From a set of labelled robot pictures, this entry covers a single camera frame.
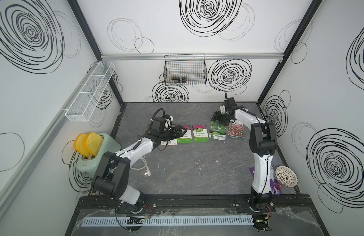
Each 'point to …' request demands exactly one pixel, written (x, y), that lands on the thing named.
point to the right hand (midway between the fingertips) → (218, 119)
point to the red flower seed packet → (236, 130)
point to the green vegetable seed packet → (217, 131)
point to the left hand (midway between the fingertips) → (181, 132)
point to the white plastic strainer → (286, 176)
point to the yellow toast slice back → (79, 145)
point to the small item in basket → (176, 79)
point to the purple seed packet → (275, 188)
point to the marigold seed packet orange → (172, 142)
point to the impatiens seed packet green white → (187, 138)
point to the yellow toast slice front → (93, 142)
